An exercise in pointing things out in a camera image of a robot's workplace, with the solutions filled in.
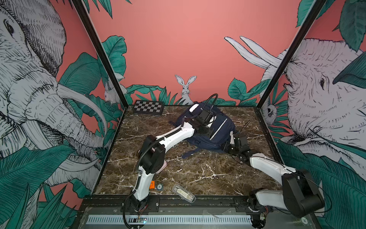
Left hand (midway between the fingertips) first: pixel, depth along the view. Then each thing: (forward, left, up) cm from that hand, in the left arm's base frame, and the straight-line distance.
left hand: (212, 129), depth 88 cm
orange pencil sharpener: (-29, +37, -13) cm, 48 cm away
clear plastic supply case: (-33, +19, -13) cm, 41 cm away
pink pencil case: (-17, +31, -13) cm, 37 cm away
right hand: (-6, -6, -7) cm, 11 cm away
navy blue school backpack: (+7, -10, -7) cm, 14 cm away
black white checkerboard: (+32, +46, -11) cm, 57 cm away
